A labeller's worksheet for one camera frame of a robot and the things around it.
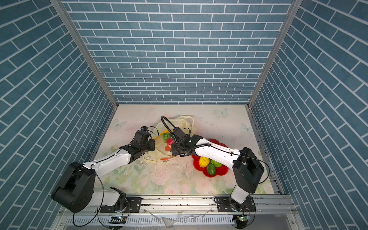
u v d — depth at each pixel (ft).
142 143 2.29
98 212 2.35
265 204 2.47
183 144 2.07
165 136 3.14
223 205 2.42
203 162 2.72
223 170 2.64
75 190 1.38
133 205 2.42
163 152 3.02
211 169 2.64
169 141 2.64
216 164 2.75
